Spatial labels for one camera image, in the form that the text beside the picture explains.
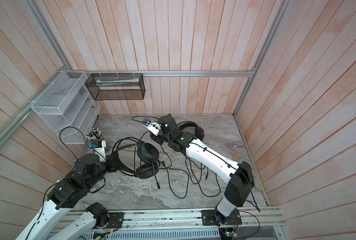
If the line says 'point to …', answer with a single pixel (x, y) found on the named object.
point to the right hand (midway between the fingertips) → (155, 127)
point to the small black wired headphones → (199, 131)
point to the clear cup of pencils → (94, 134)
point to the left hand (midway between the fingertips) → (119, 158)
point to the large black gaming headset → (148, 154)
